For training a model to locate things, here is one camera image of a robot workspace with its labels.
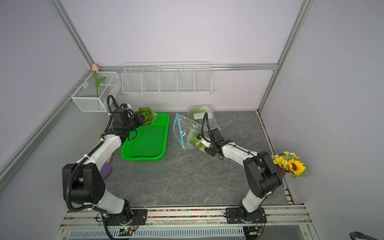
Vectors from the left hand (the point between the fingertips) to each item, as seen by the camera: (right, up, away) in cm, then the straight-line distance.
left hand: (145, 116), depth 87 cm
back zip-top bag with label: (+42, -3, +22) cm, 47 cm away
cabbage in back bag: (+34, +6, +25) cm, 43 cm away
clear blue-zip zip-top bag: (+25, -9, -2) cm, 26 cm away
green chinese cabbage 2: (+30, -16, +3) cm, 34 cm away
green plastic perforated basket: (-1, -18, +15) cm, 23 cm away
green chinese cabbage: (+3, 0, 0) cm, 3 cm away
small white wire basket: (-29, +9, -8) cm, 31 cm away
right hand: (+40, -17, +8) cm, 44 cm away
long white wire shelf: (+10, +26, +13) cm, 31 cm away
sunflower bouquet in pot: (+72, -22, -22) cm, 78 cm away
